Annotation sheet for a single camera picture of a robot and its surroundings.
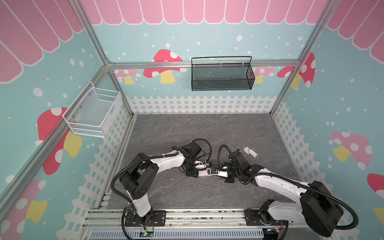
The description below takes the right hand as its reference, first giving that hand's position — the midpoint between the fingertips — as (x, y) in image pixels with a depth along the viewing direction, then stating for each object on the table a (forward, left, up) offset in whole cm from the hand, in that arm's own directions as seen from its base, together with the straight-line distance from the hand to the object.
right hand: (217, 169), depth 85 cm
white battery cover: (+17, -21, -6) cm, 28 cm away
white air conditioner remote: (-2, +6, +1) cm, 6 cm away
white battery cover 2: (+14, -25, -5) cm, 29 cm away
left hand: (+1, +14, -5) cm, 15 cm away
